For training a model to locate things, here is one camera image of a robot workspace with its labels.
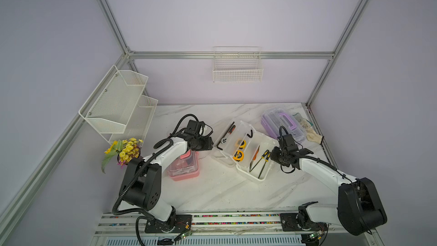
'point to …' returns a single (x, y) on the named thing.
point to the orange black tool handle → (255, 154)
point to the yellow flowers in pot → (126, 150)
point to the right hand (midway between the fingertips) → (275, 157)
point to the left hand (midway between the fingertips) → (209, 147)
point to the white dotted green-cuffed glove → (304, 123)
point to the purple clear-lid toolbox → (272, 120)
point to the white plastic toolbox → (240, 144)
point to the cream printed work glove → (312, 135)
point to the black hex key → (251, 134)
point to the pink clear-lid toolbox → (185, 167)
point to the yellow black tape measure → (238, 155)
